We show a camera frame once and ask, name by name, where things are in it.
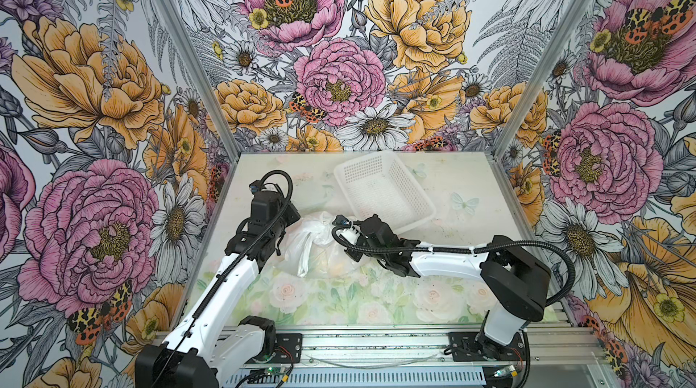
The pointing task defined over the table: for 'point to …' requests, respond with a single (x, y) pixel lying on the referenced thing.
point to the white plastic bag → (311, 250)
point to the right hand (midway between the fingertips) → (342, 238)
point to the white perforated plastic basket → (377, 184)
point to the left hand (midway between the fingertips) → (292, 212)
